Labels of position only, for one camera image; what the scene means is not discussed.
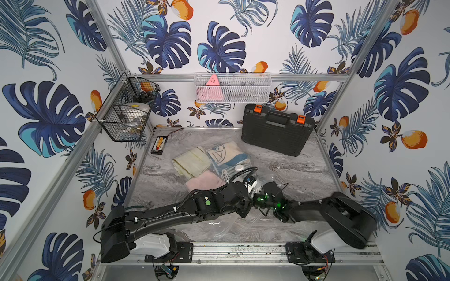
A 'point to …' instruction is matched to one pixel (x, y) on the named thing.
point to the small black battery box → (159, 145)
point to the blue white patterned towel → (229, 160)
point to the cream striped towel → (191, 163)
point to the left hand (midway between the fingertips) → (254, 199)
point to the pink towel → (205, 181)
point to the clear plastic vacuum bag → (212, 165)
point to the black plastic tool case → (275, 132)
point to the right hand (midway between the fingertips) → (237, 196)
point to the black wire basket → (123, 115)
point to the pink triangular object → (212, 91)
